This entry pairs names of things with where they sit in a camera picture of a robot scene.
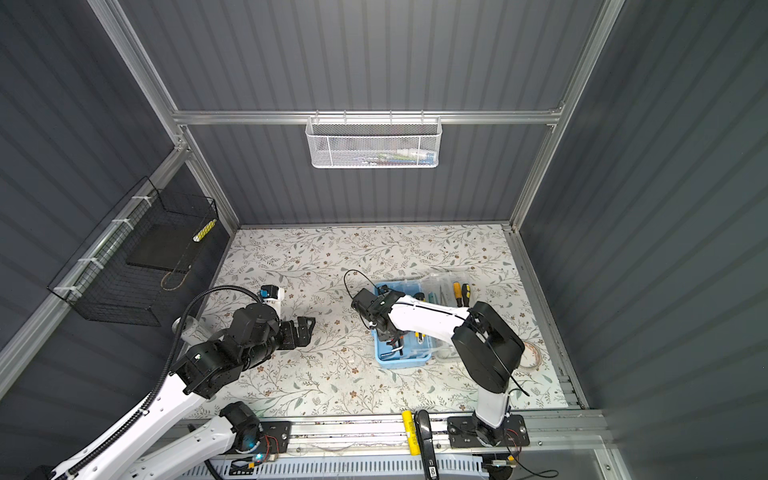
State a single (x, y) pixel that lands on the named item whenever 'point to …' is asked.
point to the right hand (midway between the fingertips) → (398, 328)
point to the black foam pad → (168, 246)
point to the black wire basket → (98, 280)
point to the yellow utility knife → (419, 334)
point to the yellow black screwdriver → (466, 294)
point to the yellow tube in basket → (206, 229)
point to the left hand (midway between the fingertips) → (301, 321)
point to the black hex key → (399, 346)
